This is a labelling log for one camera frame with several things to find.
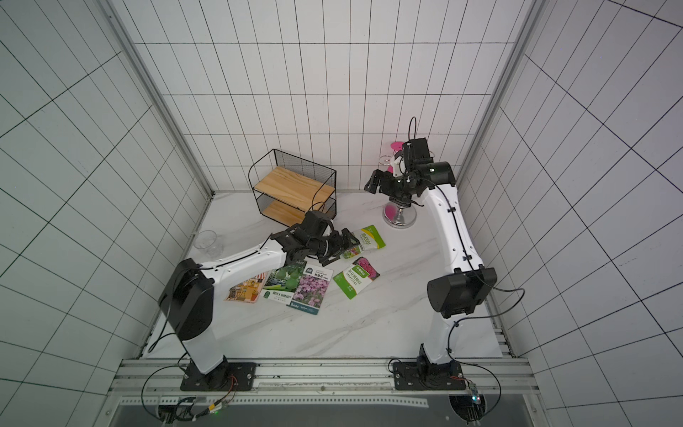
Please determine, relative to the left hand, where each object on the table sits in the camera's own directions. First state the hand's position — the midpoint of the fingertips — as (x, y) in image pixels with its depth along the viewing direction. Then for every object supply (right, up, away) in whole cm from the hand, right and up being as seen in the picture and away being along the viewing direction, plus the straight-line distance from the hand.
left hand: (347, 252), depth 83 cm
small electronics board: (+32, -38, -16) cm, 52 cm away
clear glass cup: (-53, +1, +16) cm, 55 cm away
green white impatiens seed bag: (+4, -10, +9) cm, 14 cm away
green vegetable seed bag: (-23, -12, +9) cm, 28 cm away
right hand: (+6, +20, -5) cm, 21 cm away
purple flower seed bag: (-12, -14, +7) cm, 19 cm away
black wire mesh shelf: (-23, +23, +17) cm, 37 cm away
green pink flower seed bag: (+9, +2, +20) cm, 22 cm away
